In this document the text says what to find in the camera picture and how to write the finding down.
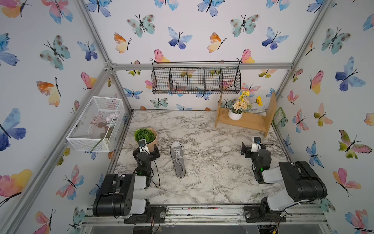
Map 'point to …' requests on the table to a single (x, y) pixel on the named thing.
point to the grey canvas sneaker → (176, 149)
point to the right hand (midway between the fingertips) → (252, 141)
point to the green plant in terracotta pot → (149, 134)
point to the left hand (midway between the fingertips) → (149, 144)
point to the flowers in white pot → (242, 105)
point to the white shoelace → (177, 153)
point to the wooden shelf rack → (255, 121)
